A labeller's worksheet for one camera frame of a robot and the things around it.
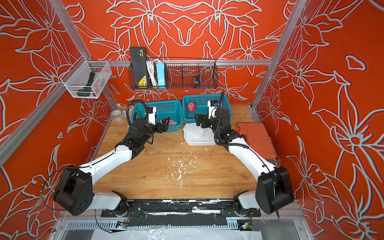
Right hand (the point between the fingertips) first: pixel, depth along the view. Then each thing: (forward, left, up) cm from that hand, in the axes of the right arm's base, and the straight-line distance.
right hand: (198, 113), depth 79 cm
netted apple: (+27, +5, -21) cm, 35 cm away
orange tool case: (-1, -39, -23) cm, 46 cm away
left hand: (0, +20, -2) cm, 20 cm away
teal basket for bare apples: (+33, -3, -23) cm, 40 cm away
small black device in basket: (+22, +1, +5) cm, 23 cm away
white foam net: (-1, +2, -18) cm, 18 cm away
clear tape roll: (+20, +62, -25) cm, 70 cm away
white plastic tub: (-5, -1, -24) cm, 25 cm away
